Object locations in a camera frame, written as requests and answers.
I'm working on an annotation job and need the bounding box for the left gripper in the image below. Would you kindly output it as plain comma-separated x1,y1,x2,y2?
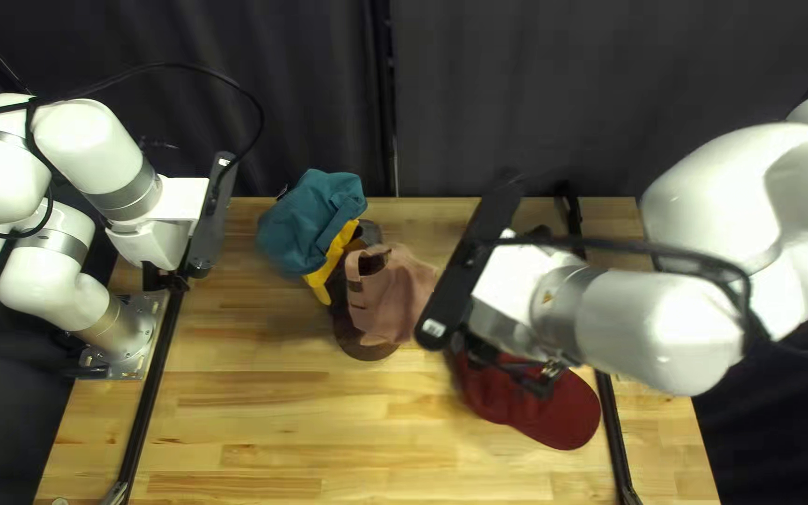
106,175,212,272

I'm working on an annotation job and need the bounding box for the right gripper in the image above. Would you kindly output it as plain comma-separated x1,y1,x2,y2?
469,230,587,402

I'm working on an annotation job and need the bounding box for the red cap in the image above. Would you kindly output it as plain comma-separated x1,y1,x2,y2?
449,347,603,451

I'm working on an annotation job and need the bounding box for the teal cap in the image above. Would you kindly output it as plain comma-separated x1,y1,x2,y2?
255,168,370,280

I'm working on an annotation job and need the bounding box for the pink cap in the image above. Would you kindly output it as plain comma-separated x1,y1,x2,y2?
343,242,440,348

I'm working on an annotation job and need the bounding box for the wooden cap stand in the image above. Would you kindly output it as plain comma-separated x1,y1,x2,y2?
327,219,405,363

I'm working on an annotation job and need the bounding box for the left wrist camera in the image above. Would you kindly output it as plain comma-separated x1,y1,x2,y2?
185,151,238,280

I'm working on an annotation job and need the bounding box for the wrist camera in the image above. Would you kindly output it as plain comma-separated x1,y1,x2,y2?
185,151,238,280
414,186,524,350

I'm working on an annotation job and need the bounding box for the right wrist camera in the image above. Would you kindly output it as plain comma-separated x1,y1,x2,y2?
414,186,524,350

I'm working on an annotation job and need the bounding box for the black frame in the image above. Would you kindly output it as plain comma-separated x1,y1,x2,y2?
0,0,647,505

